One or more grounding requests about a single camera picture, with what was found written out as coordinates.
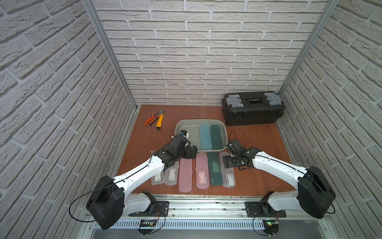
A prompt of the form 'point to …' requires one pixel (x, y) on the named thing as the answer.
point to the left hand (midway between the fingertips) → (192, 146)
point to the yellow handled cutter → (159, 123)
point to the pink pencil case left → (185, 175)
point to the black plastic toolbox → (243, 108)
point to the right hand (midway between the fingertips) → (231, 161)
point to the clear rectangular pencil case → (158, 179)
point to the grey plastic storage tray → (192, 126)
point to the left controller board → (147, 223)
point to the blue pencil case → (205, 139)
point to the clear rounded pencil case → (171, 175)
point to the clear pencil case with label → (228, 174)
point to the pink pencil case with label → (202, 170)
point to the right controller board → (271, 227)
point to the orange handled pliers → (155, 116)
